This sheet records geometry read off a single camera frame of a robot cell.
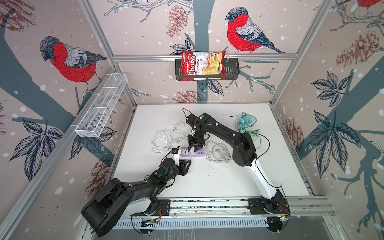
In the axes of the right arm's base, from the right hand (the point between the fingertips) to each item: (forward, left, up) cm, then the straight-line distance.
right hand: (188, 155), depth 89 cm
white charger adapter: (+23, +9, +1) cm, 25 cm away
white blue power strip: (+4, -18, -2) cm, 19 cm away
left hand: (-5, -1, +3) cm, 6 cm away
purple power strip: (+2, +3, +1) cm, 3 cm away
